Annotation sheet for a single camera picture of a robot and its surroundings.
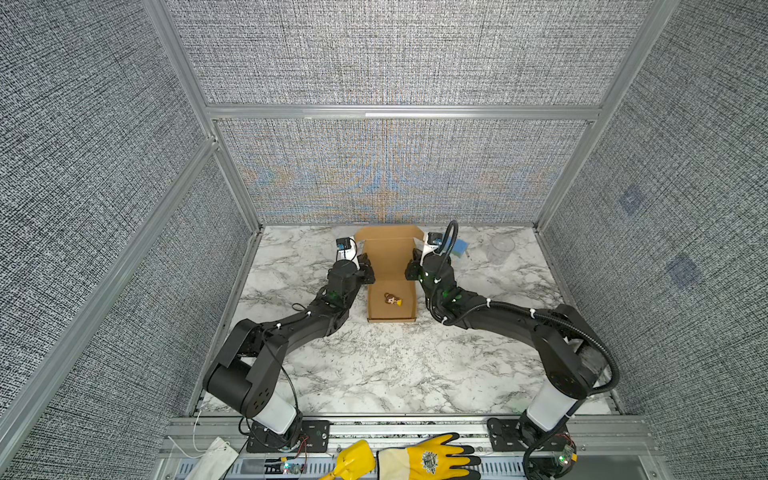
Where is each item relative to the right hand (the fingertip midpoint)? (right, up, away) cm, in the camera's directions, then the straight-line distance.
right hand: (413, 249), depth 87 cm
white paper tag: (-48, -49, -18) cm, 71 cm away
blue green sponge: (+20, +1, +25) cm, 32 cm away
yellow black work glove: (+3, -48, -19) cm, 52 cm away
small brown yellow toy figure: (-6, -16, +8) cm, 19 cm away
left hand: (-13, -2, +1) cm, 13 cm away
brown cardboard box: (-7, 0, -1) cm, 7 cm away
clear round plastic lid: (+35, +3, +21) cm, 41 cm away
